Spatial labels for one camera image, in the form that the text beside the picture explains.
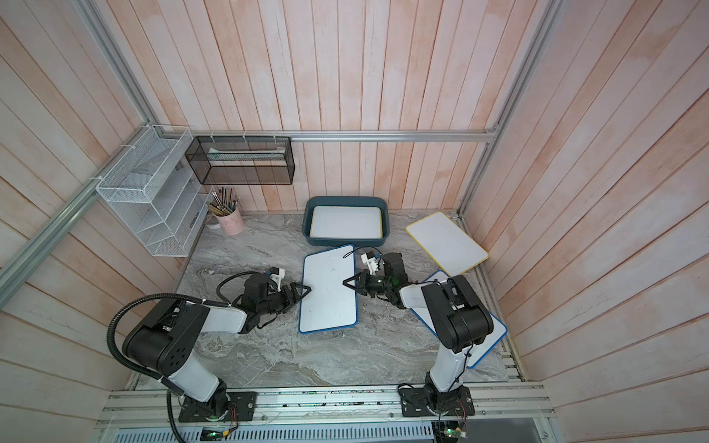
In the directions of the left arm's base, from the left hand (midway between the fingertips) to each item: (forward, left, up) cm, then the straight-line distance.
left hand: (306, 297), depth 92 cm
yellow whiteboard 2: (+25, -57, -4) cm, 62 cm away
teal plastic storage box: (+44, -22, +3) cm, 49 cm away
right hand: (+3, -13, +5) cm, 14 cm away
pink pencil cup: (+30, +33, +4) cm, 45 cm away
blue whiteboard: (-2, -8, -1) cm, 8 cm away
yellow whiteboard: (+35, -13, 0) cm, 38 cm away
